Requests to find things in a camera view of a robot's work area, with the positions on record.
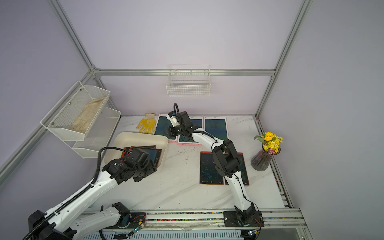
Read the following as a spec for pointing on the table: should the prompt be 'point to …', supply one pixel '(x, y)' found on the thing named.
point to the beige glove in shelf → (82, 121)
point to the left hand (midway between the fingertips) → (152, 172)
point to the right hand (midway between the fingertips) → (167, 132)
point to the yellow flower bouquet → (272, 142)
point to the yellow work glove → (148, 124)
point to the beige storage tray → (120, 140)
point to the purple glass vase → (261, 160)
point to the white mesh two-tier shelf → (91, 144)
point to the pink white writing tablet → (163, 122)
